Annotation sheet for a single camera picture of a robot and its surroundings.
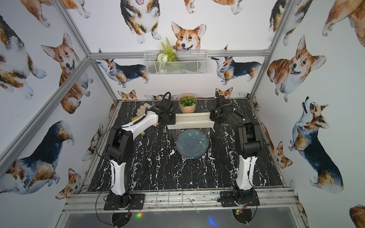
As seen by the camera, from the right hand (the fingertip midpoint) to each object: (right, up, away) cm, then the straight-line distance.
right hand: (210, 118), depth 99 cm
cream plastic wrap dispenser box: (-10, -2, -1) cm, 10 cm away
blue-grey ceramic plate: (-13, -16, -9) cm, 22 cm away
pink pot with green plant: (-16, +10, +1) cm, 19 cm away
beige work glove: (-54, +5, +15) cm, 56 cm away
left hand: (-24, 0, -2) cm, 24 cm away
